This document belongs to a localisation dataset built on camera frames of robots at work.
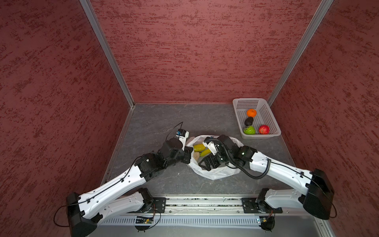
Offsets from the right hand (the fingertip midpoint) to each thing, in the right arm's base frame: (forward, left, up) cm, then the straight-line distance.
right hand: (205, 164), depth 75 cm
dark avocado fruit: (+35, -36, -8) cm, 50 cm away
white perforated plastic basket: (+39, -49, -9) cm, 63 cm away
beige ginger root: (+9, +4, -8) cm, 13 cm away
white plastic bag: (-4, -10, -1) cm, 10 cm away
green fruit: (+25, -33, -7) cm, 42 cm away
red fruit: (+26, -43, -7) cm, 51 cm away
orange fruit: (+42, -40, -8) cm, 59 cm away
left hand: (+3, +7, +8) cm, 11 cm away
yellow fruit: (+14, +2, -7) cm, 16 cm away
